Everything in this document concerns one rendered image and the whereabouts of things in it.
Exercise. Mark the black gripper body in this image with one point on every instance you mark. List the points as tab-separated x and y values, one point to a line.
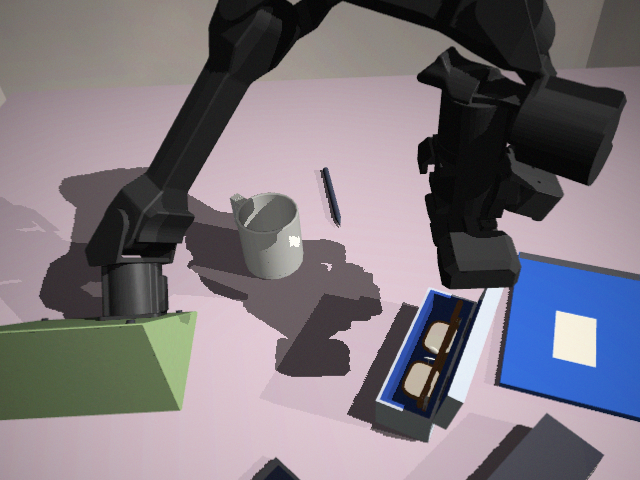
469	257

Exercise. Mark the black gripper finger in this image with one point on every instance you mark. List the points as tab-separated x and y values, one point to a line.
438	231
434	218

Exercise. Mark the white mug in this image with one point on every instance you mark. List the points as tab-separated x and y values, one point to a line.
269	255

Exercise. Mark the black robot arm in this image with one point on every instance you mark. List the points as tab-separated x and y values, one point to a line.
558	128

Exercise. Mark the brown glasses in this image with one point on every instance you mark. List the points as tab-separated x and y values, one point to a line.
419	376

